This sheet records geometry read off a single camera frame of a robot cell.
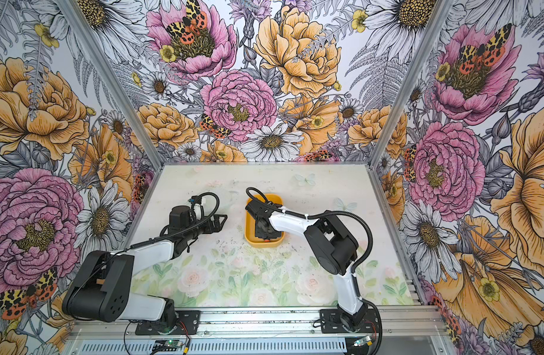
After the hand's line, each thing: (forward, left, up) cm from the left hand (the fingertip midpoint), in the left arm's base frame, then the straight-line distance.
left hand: (218, 222), depth 92 cm
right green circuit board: (-41, -51, -6) cm, 66 cm away
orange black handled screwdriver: (-6, -20, -4) cm, 22 cm away
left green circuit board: (-41, +11, -6) cm, 42 cm away
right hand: (-5, -20, -5) cm, 21 cm away
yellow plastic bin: (-7, -14, 0) cm, 15 cm away
